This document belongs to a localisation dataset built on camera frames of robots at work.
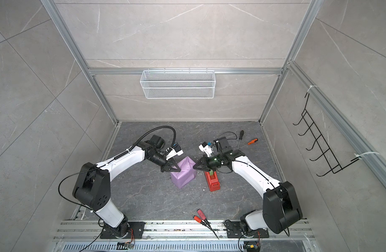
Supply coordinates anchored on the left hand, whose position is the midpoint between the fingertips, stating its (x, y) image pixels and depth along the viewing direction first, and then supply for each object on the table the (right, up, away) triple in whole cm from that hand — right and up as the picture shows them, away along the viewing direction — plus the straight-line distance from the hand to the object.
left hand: (178, 167), depth 82 cm
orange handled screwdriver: (+50, +13, +25) cm, 57 cm away
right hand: (+9, +1, -4) cm, 10 cm away
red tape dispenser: (+18, -8, +3) cm, 20 cm away
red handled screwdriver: (+11, -25, -6) cm, 28 cm away
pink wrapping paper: (+4, -3, -2) cm, 6 cm away
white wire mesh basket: (-3, +51, +18) cm, 54 cm away
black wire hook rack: (+62, +5, -24) cm, 67 cm away
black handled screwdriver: (+42, +16, +29) cm, 53 cm away
